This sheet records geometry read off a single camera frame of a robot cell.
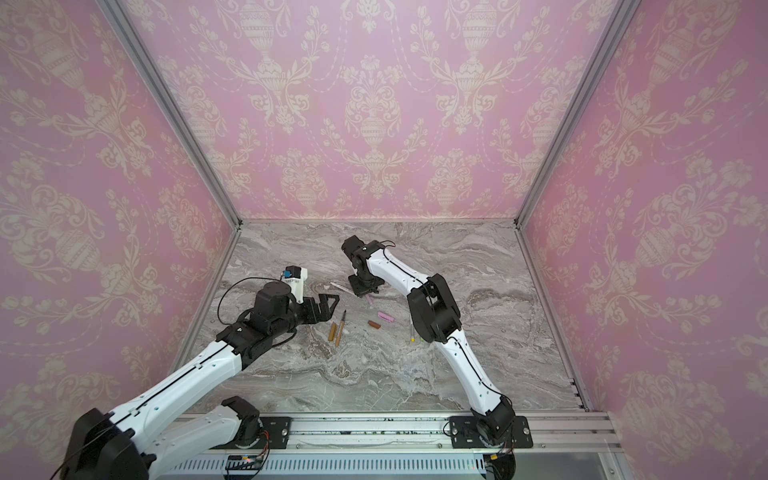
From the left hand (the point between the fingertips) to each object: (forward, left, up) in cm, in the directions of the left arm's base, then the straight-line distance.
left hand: (329, 301), depth 80 cm
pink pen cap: (+4, -15, -16) cm, 22 cm away
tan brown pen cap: (-1, +1, -17) cm, 17 cm away
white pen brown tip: (+15, +1, -17) cm, 22 cm away
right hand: (+14, -8, -16) cm, 22 cm away
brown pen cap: (+2, -12, -17) cm, 20 cm away
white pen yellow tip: (-3, -23, -16) cm, 28 cm away
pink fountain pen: (+10, -10, -15) cm, 20 cm away
